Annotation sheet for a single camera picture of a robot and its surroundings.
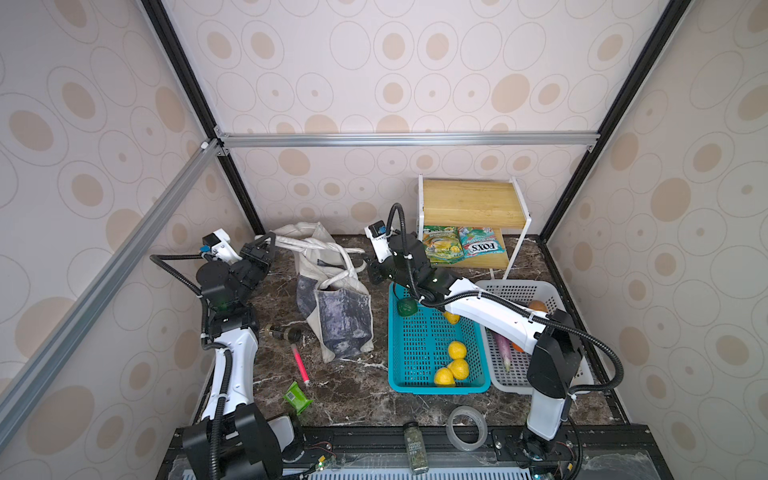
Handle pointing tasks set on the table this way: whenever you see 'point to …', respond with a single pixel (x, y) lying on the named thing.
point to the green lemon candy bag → (443, 244)
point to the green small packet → (296, 399)
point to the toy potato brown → (538, 305)
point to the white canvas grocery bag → (328, 288)
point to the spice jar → (417, 448)
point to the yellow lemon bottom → (444, 376)
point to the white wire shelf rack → (475, 204)
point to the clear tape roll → (479, 421)
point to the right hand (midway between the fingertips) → (367, 253)
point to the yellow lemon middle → (457, 350)
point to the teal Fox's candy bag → (479, 241)
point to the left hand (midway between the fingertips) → (278, 230)
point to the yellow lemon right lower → (459, 368)
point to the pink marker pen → (300, 364)
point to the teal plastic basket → (418, 347)
